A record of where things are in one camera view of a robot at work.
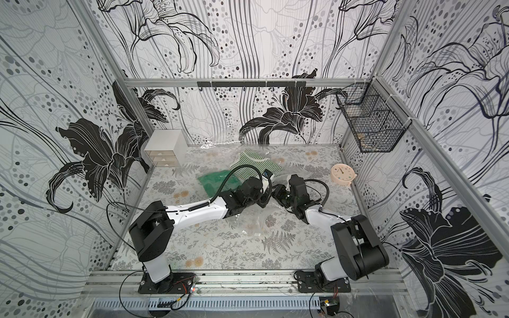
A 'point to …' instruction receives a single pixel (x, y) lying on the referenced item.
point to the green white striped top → (248, 157)
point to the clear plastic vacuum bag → (224, 166)
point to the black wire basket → (375, 120)
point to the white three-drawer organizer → (167, 148)
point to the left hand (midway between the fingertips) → (270, 193)
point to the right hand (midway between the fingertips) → (271, 188)
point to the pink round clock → (342, 174)
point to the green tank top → (213, 181)
